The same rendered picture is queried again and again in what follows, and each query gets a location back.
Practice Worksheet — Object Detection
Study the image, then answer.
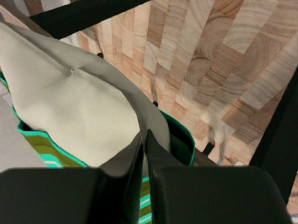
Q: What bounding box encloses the cream pillow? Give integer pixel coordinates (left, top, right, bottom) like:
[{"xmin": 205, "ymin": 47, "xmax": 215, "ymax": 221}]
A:
[{"xmin": 0, "ymin": 19, "xmax": 172, "ymax": 178}]

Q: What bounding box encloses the green striped pillowcase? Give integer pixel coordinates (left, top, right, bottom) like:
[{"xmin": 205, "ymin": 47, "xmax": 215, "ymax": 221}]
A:
[{"xmin": 0, "ymin": 70, "xmax": 196, "ymax": 224}]

